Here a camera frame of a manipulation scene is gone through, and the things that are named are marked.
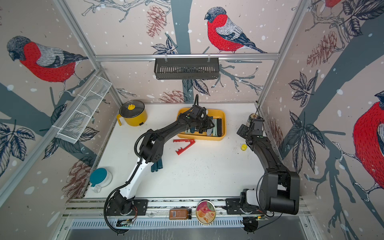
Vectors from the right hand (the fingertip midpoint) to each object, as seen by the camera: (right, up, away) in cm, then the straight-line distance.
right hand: (246, 128), depth 90 cm
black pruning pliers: (-15, 0, +11) cm, 19 cm away
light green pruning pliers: (-18, -2, +11) cm, 21 cm away
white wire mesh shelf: (-100, +1, -9) cm, 100 cm away
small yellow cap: (0, -12, +3) cm, 13 cm away
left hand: (-18, +3, +7) cm, 20 cm away
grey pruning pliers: (-22, -3, +7) cm, 24 cm away
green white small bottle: (+6, +7, +8) cm, 12 cm away
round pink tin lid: (-27, -38, -21) cm, 51 cm away
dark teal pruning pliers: (-20, +6, +17) cm, 27 cm away
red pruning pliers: (-41, -14, +3) cm, 43 cm away
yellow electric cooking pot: (-76, +10, +16) cm, 79 cm away
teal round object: (-81, -24, -14) cm, 86 cm away
